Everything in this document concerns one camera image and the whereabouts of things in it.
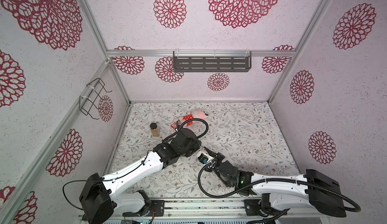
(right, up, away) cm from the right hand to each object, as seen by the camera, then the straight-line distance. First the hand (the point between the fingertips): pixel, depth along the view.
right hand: (205, 147), depth 74 cm
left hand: (-1, +1, +3) cm, 3 cm away
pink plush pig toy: (-4, +17, +31) cm, 35 cm away
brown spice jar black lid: (-31, +5, +23) cm, 39 cm away
